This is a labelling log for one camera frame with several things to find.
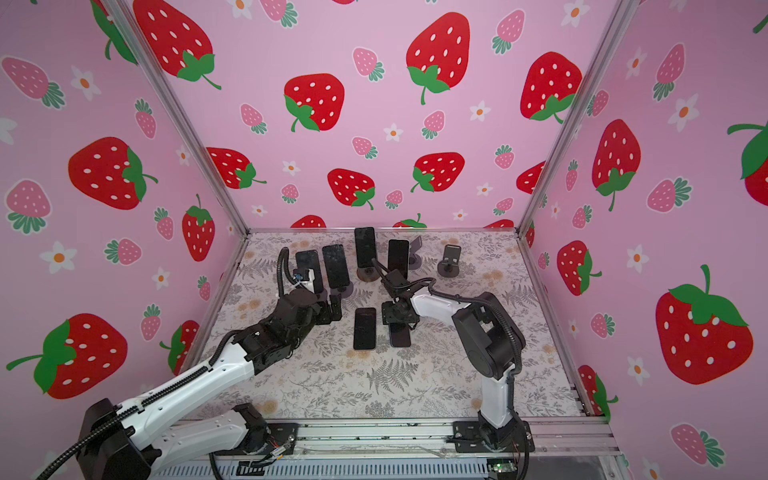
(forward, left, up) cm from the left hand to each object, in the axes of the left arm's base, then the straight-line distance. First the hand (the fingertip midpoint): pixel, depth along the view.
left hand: (328, 295), depth 79 cm
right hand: (+4, -17, -19) cm, 26 cm away
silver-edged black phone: (+26, -19, -14) cm, 35 cm away
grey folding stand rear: (+26, -25, -15) cm, 39 cm away
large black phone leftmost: (+16, +9, -5) cm, 20 cm away
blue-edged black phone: (-2, -19, -19) cm, 27 cm away
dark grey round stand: (+25, -38, -19) cm, 50 cm away
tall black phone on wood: (+24, -8, -6) cm, 26 cm away
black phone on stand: (+16, +1, -8) cm, 18 cm away
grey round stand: (+15, 0, -20) cm, 25 cm away
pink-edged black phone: (0, -8, -18) cm, 20 cm away
